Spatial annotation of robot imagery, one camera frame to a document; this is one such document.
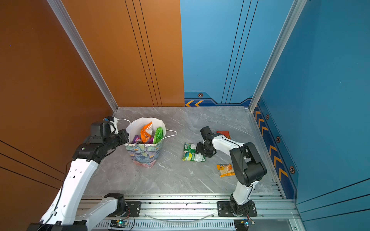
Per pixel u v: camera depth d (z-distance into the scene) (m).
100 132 0.53
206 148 0.69
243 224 0.70
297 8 0.70
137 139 0.84
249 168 0.48
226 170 0.85
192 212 0.74
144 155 0.76
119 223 0.71
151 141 0.85
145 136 0.79
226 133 1.03
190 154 0.91
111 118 0.65
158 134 0.83
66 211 0.38
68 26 0.76
